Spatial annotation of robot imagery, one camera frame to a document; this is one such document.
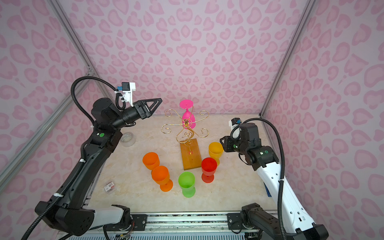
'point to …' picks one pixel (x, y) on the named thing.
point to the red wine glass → (209, 166)
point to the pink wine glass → (188, 119)
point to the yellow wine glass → (216, 150)
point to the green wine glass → (187, 181)
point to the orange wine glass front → (151, 160)
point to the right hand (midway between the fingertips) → (223, 138)
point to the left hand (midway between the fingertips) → (158, 98)
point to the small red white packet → (109, 186)
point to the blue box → (267, 190)
